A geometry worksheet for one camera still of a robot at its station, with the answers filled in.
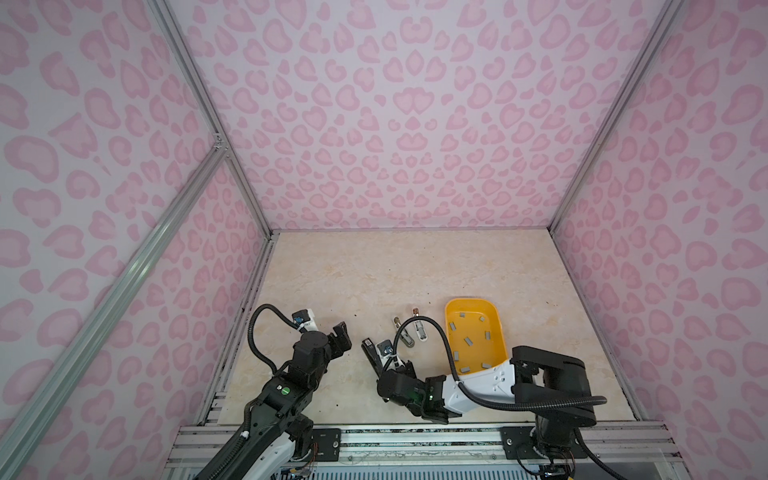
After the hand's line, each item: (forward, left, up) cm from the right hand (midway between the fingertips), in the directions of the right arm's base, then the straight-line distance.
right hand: (380, 366), depth 83 cm
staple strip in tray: (+14, -22, -3) cm, 26 cm away
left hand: (+8, +12, +10) cm, 17 cm away
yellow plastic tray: (+12, -29, -4) cm, 31 cm away
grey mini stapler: (+10, -7, -1) cm, 12 cm away
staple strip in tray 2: (+9, -26, -3) cm, 28 cm away
